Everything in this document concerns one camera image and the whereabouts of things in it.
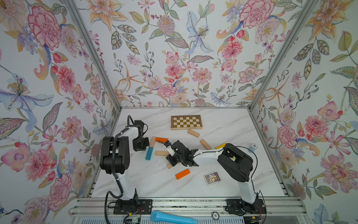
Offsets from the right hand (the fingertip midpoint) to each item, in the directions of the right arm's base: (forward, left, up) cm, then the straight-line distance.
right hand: (167, 155), depth 93 cm
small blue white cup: (+5, -56, +4) cm, 57 cm away
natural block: (+11, +11, -1) cm, 16 cm away
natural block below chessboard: (+18, -18, 0) cm, 26 cm away
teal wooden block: (+1, +12, 0) cm, 12 cm away
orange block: (+12, +4, -1) cm, 13 cm away
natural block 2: (+10, -26, -1) cm, 28 cm away
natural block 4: (-8, -2, +1) cm, 8 cm away
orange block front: (-12, -11, -1) cm, 16 cm away
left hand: (+6, +13, +1) cm, 15 cm away
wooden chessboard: (+27, -13, +2) cm, 30 cm away
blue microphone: (-34, +1, +4) cm, 34 cm away
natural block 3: (-1, +3, +6) cm, 6 cm away
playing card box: (-14, -28, +1) cm, 31 cm away
